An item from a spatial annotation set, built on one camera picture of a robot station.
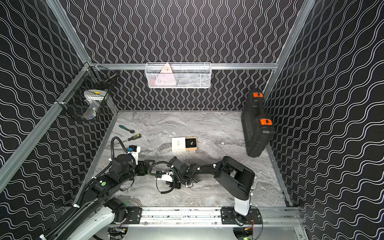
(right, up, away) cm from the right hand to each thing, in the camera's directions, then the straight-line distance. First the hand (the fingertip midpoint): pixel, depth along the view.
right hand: (168, 179), depth 86 cm
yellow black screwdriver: (-26, +23, +17) cm, 39 cm away
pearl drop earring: (+14, +19, +14) cm, 27 cm away
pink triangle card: (-1, +60, +3) cm, 60 cm away
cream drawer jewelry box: (+7, +19, +11) cm, 23 cm away
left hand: (-8, +13, -9) cm, 18 cm away
